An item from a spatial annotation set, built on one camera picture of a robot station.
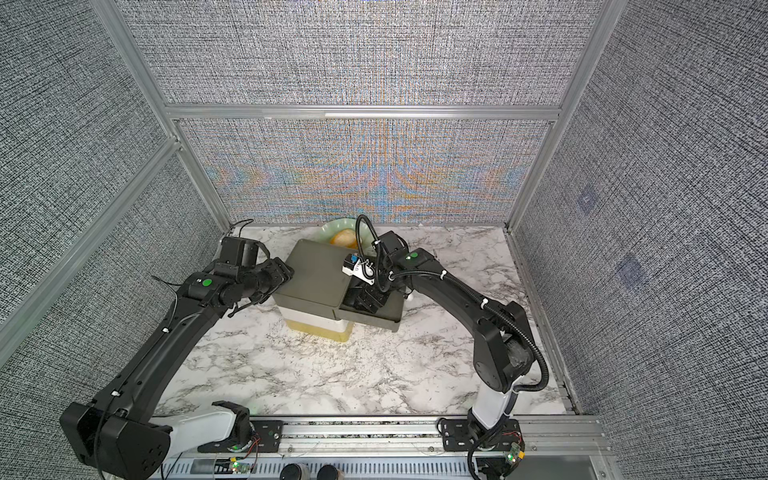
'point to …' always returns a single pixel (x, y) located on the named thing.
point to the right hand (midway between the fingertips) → (363, 285)
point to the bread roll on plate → (345, 237)
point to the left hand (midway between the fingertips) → (293, 273)
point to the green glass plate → (330, 228)
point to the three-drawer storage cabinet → (311, 300)
